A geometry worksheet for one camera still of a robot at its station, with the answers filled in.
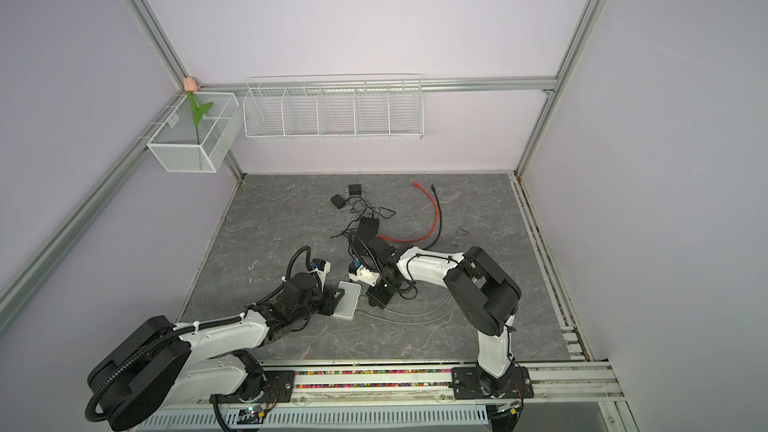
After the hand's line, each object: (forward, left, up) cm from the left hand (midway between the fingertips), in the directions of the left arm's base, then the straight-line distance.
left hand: (343, 297), depth 87 cm
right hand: (-1, -8, -3) cm, 9 cm away
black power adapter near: (+38, +4, -2) cm, 38 cm away
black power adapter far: (+44, -2, -2) cm, 44 cm away
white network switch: (-3, -1, 0) cm, 3 cm away
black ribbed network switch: (+25, -7, -2) cm, 26 cm away
